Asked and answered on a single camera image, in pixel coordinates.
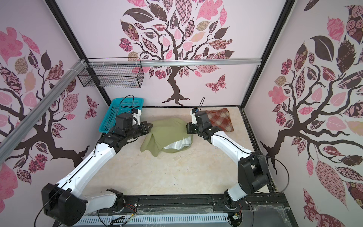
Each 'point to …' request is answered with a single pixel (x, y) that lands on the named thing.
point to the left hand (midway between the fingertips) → (152, 128)
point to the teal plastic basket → (117, 106)
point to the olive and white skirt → (168, 135)
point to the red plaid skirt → (220, 117)
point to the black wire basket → (112, 72)
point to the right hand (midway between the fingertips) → (187, 124)
